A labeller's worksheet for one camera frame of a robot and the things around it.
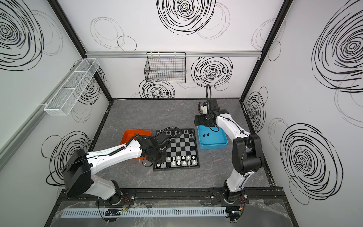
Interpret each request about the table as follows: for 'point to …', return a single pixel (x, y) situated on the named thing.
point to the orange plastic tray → (129, 133)
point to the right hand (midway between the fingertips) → (199, 121)
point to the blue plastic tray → (211, 137)
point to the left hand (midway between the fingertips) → (165, 161)
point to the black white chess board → (183, 152)
